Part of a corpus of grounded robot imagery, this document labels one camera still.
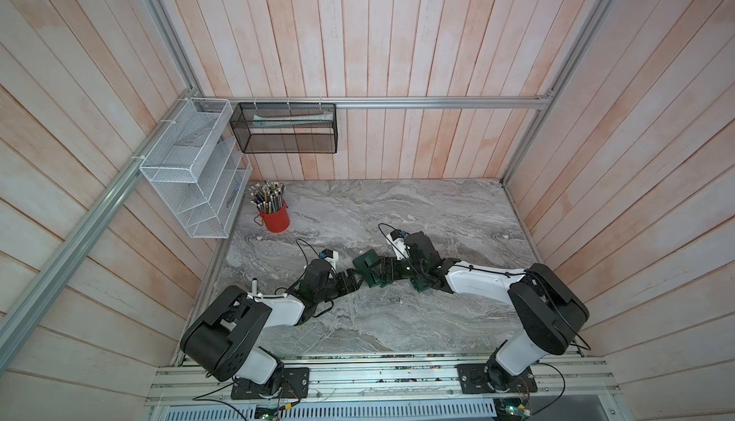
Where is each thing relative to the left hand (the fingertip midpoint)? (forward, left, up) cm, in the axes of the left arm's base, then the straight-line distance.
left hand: (358, 284), depth 89 cm
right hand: (+3, -5, +4) cm, 8 cm away
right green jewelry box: (+3, -3, +7) cm, 8 cm away
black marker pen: (0, +34, -2) cm, 34 cm away
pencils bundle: (+24, +31, +15) cm, 42 cm away
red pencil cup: (+23, +30, +3) cm, 38 cm away
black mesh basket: (+51, +27, +23) cm, 63 cm away
